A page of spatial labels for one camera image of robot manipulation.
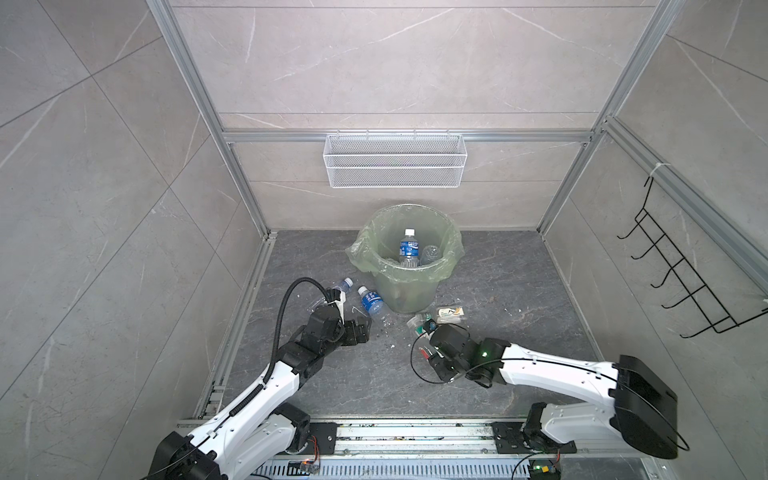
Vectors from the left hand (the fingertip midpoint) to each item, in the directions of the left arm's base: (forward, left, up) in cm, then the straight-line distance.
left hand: (357, 314), depth 82 cm
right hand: (-9, -22, -8) cm, 26 cm away
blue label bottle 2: (+19, -22, +3) cm, 29 cm away
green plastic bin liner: (+19, -6, +8) cm, 21 cm away
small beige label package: (+3, -28, -7) cm, 29 cm away
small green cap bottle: (-2, -17, -3) cm, 17 cm away
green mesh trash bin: (+6, -15, -2) cm, 16 cm away
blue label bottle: (+7, -6, -10) cm, 14 cm away
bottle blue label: (+21, -16, +3) cm, 27 cm away
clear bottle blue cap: (+17, +5, -11) cm, 21 cm away
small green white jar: (+3, -21, -8) cm, 23 cm away
